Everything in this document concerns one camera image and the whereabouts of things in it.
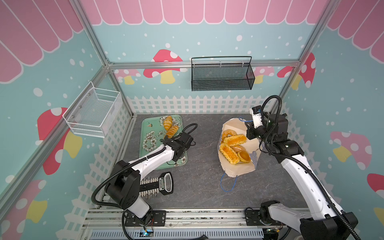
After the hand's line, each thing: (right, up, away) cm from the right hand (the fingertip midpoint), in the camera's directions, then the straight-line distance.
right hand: (246, 121), depth 73 cm
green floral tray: (-57, -5, +36) cm, 67 cm away
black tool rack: (-51, -37, +10) cm, 64 cm away
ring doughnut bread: (-4, -6, +25) cm, 26 cm away
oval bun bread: (+1, -16, +21) cm, 26 cm away
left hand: (-42, -16, +13) cm, 47 cm away
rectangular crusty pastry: (-5, -18, +14) cm, 24 cm away
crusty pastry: (-1, -11, +19) cm, 22 cm away
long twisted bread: (-42, -5, +29) cm, 51 cm away
